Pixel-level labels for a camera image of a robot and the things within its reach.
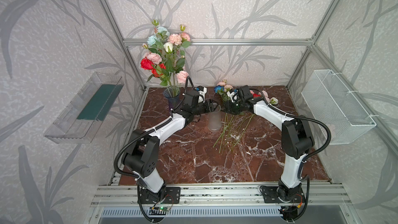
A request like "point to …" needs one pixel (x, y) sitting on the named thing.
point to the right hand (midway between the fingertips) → (221, 105)
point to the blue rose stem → (220, 89)
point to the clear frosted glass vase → (214, 118)
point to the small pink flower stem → (181, 75)
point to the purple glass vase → (172, 93)
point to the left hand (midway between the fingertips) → (218, 100)
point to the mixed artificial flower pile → (235, 125)
